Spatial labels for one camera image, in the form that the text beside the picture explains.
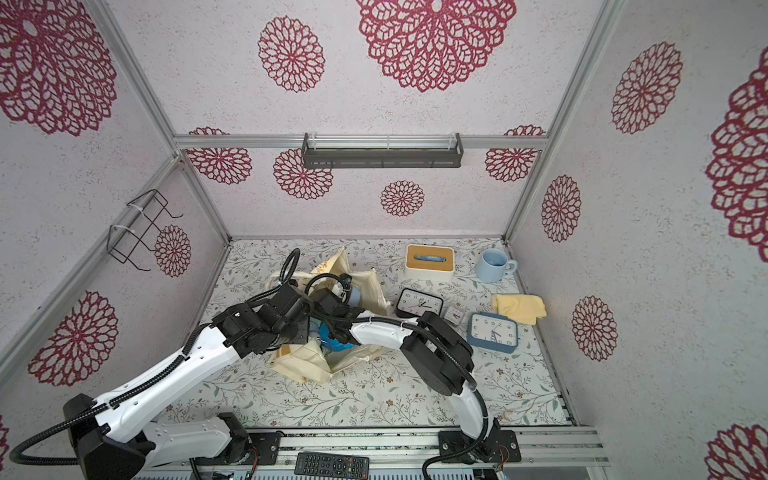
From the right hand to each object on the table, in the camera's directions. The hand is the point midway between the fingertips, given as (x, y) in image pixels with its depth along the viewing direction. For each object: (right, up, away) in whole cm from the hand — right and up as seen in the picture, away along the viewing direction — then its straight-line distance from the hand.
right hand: (315, 298), depth 90 cm
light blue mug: (+59, +10, +14) cm, 62 cm away
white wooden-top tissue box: (+36, +11, +16) cm, 41 cm away
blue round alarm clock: (+6, -8, -16) cm, 19 cm away
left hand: (0, -6, -14) cm, 16 cm away
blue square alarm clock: (+55, -10, +2) cm, 56 cm away
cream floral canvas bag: (+4, -12, -22) cm, 26 cm away
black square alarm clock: (+30, -2, +8) cm, 31 cm away
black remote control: (+9, -37, -20) cm, 43 cm away
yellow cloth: (+67, -4, +7) cm, 67 cm away
